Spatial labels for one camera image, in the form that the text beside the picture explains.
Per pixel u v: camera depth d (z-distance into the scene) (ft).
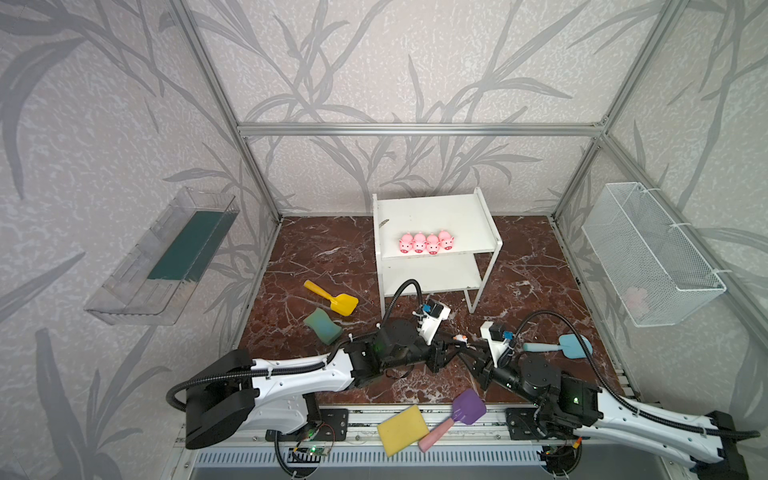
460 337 2.27
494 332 2.03
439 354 2.00
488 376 2.01
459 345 2.23
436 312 2.06
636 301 2.41
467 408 2.51
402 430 2.37
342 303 3.14
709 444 1.58
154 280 2.10
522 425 2.37
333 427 2.38
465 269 2.90
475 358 2.14
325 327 2.93
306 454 2.36
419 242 2.19
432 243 2.19
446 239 2.22
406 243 2.19
